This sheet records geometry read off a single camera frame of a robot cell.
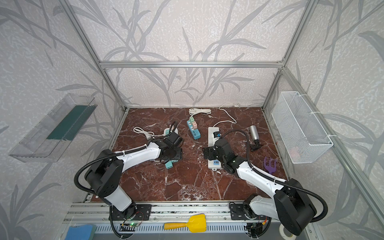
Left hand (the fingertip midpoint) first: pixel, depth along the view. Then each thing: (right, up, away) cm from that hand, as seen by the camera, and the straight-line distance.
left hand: (180, 151), depth 91 cm
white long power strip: (+20, -7, -2) cm, 21 cm away
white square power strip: (-10, +12, +9) cm, 18 cm away
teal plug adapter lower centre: (-6, -7, -3) cm, 10 cm away
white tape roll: (+51, -33, -24) cm, 66 cm away
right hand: (+18, +6, -5) cm, 19 cm away
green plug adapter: (+6, +20, +14) cm, 25 cm away
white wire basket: (+56, +13, -28) cm, 63 cm away
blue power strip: (+9, +10, +11) cm, 18 cm away
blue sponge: (-40, -32, -23) cm, 56 cm away
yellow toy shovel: (+11, -30, -20) cm, 38 cm away
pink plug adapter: (+8, +16, +11) cm, 21 cm away
